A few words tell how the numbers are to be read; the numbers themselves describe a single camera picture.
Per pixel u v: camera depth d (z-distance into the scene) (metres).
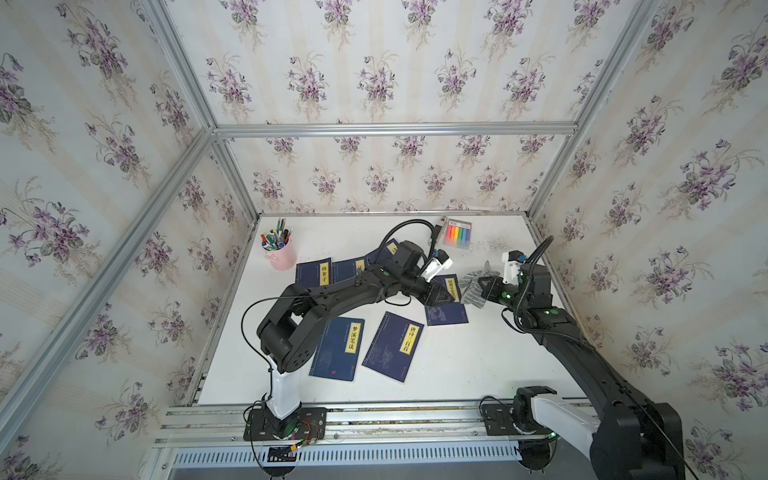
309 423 0.73
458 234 1.14
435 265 0.76
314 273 1.01
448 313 0.93
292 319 0.54
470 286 0.84
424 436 0.72
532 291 0.63
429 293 0.73
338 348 0.84
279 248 0.96
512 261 0.75
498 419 0.74
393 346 0.86
